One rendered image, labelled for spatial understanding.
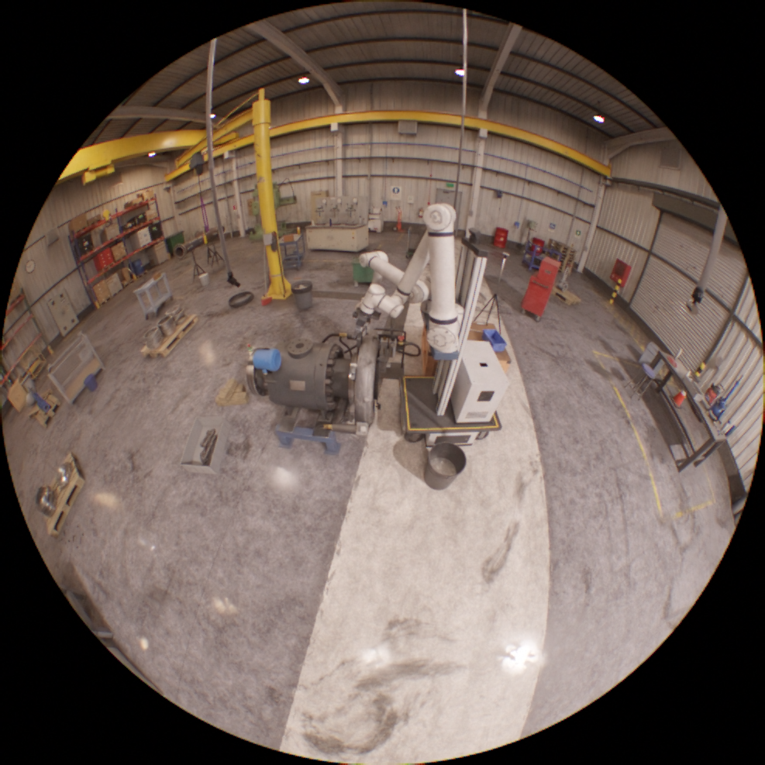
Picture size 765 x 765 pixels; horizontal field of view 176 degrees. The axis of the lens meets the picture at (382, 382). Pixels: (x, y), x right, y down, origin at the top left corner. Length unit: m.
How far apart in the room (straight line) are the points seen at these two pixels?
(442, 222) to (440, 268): 0.22
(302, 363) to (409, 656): 2.41
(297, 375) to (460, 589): 2.11
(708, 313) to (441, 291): 8.43
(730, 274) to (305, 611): 10.11
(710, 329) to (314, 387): 9.12
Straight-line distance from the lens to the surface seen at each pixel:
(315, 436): 2.23
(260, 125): 5.22
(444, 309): 1.25
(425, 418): 2.23
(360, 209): 8.11
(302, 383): 1.94
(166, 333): 5.41
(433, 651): 2.22
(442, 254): 1.16
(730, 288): 8.87
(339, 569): 2.10
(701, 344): 8.89
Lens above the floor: 2.08
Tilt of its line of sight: 45 degrees down
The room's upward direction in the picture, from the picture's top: 2 degrees clockwise
